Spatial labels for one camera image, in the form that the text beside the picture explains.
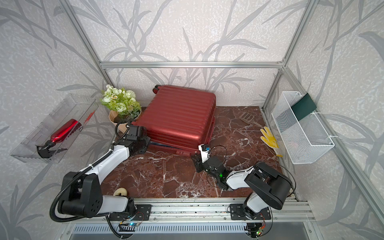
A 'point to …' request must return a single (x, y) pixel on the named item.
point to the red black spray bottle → (47, 149)
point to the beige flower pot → (115, 117)
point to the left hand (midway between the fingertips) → (150, 139)
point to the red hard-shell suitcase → (178, 119)
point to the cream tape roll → (120, 191)
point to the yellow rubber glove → (271, 141)
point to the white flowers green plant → (121, 100)
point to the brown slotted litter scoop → (248, 118)
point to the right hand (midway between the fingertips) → (192, 155)
